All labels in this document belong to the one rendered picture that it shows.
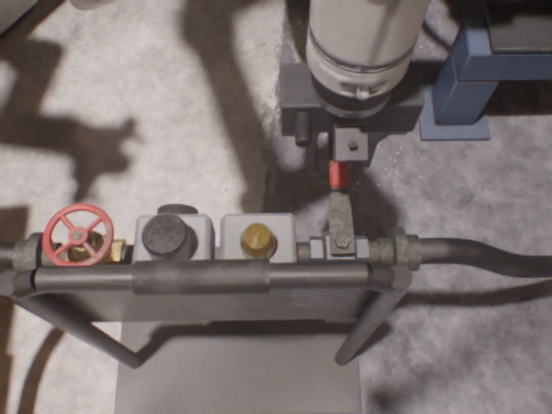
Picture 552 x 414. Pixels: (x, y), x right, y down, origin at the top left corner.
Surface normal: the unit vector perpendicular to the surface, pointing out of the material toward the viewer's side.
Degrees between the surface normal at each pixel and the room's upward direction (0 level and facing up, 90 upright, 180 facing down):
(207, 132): 0
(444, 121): 90
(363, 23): 90
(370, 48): 90
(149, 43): 0
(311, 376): 0
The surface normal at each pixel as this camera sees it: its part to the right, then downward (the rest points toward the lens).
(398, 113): 0.01, 0.93
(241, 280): 0.00, 0.07
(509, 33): 0.00, -0.37
